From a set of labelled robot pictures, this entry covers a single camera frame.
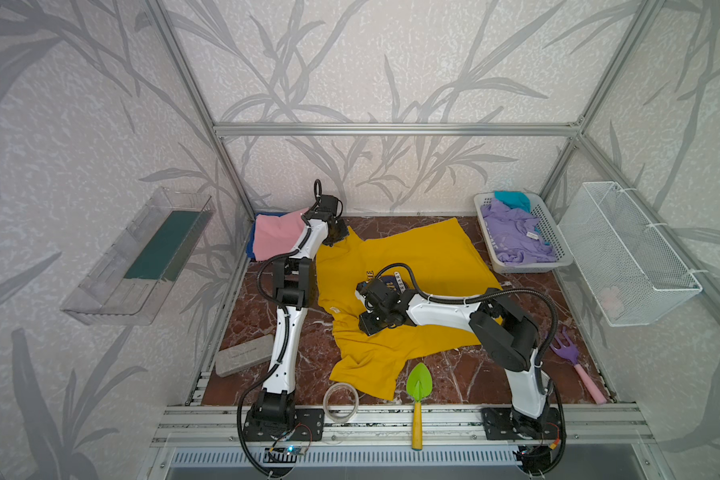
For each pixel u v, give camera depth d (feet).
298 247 2.40
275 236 3.60
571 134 3.09
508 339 1.64
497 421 2.42
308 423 2.42
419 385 2.56
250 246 3.51
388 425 2.47
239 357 2.70
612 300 2.41
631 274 2.04
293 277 2.38
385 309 2.35
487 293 1.79
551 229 3.45
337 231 3.41
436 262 3.58
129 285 2.09
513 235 3.57
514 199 3.69
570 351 2.83
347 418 2.46
